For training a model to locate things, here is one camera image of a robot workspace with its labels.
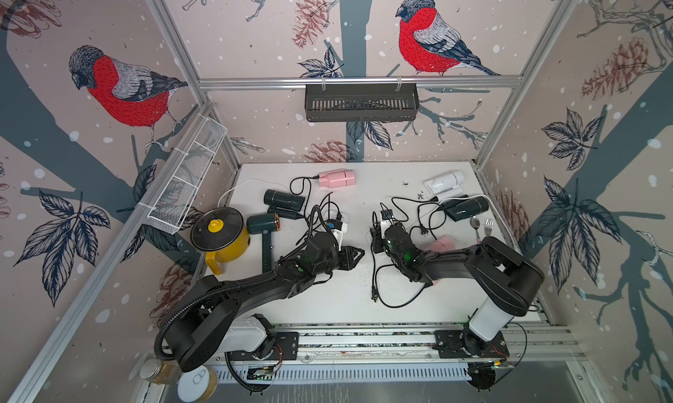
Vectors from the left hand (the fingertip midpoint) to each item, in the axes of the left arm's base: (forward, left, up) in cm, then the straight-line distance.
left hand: (366, 250), depth 80 cm
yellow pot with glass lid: (+6, +48, 0) cm, 48 cm away
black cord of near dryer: (-7, -3, -11) cm, 14 cm away
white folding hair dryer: (+35, -37, -10) cm, 52 cm away
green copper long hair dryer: (+13, +37, -6) cm, 39 cm away
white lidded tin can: (-33, +44, -7) cm, 55 cm away
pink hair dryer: (+6, -27, -6) cm, 29 cm away
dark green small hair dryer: (+23, +30, -9) cm, 39 cm away
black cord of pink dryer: (+32, +22, -9) cm, 39 cm away
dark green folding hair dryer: (+21, -40, -7) cm, 45 cm away
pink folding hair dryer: (+38, +11, -8) cm, 40 cm away
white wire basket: (+9, +63, +8) cm, 64 cm away
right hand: (+13, -4, -6) cm, 14 cm away
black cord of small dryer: (+18, +9, -7) cm, 22 cm away
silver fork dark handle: (+15, -49, -12) cm, 52 cm away
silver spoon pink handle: (+18, -45, -12) cm, 49 cm away
